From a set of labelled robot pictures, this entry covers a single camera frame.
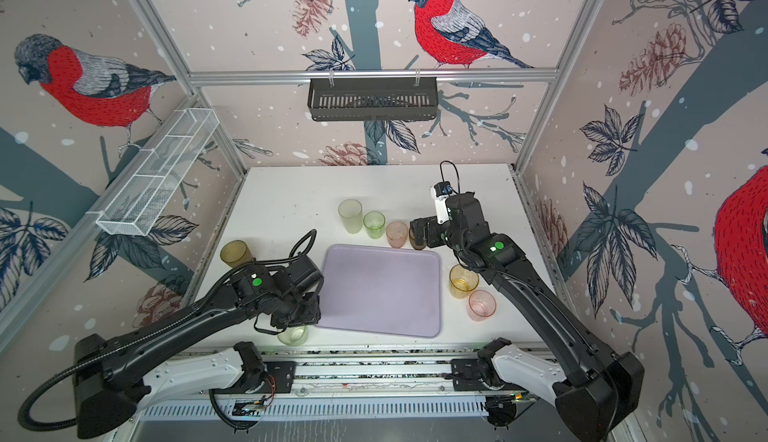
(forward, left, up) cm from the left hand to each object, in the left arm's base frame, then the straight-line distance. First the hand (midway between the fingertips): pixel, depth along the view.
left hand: (314, 321), depth 72 cm
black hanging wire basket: (+72, -13, +17) cm, 75 cm away
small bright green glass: (+35, -13, -9) cm, 39 cm away
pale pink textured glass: (+32, -21, -10) cm, 39 cm away
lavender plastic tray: (+13, -16, -14) cm, 25 cm away
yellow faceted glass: (+14, -41, -10) cm, 44 cm away
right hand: (+20, -28, +13) cm, 37 cm away
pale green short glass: (-1, +8, -11) cm, 13 cm away
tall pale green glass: (+35, -6, -3) cm, 36 cm away
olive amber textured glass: (+22, +29, -6) cm, 37 cm away
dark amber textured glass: (+27, -26, -7) cm, 39 cm away
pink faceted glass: (+7, -45, -10) cm, 47 cm away
